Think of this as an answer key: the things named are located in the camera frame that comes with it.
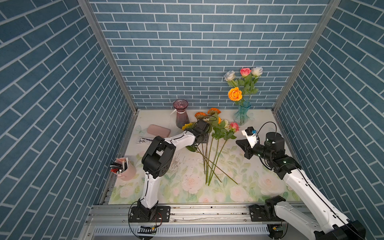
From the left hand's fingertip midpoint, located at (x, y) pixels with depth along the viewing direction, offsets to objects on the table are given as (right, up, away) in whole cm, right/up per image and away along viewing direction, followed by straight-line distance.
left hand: (207, 138), depth 99 cm
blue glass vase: (+25, +15, +9) cm, 30 cm away
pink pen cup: (-47, -14, -18) cm, 52 cm away
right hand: (+15, +1, -23) cm, 28 cm away
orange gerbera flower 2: (-5, +16, +10) cm, 19 cm away
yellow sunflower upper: (-13, +8, +4) cm, 16 cm away
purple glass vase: (-17, +13, +4) cm, 22 cm away
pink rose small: (+19, +7, +6) cm, 21 cm away
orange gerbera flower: (+5, +19, +10) cm, 22 cm away
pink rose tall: (+25, +37, -3) cm, 45 cm away
